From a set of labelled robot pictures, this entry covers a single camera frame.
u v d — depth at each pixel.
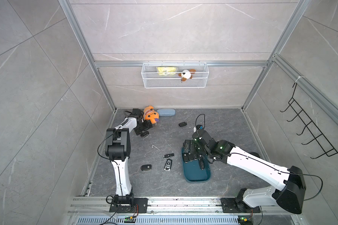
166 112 1.14
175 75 0.88
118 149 0.57
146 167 0.86
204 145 0.56
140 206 0.73
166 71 0.84
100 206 0.75
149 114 1.04
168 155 0.90
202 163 0.85
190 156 0.90
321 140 0.62
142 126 0.91
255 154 0.91
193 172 0.87
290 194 0.38
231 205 0.73
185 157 0.90
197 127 0.69
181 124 1.07
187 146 0.69
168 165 0.87
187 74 0.86
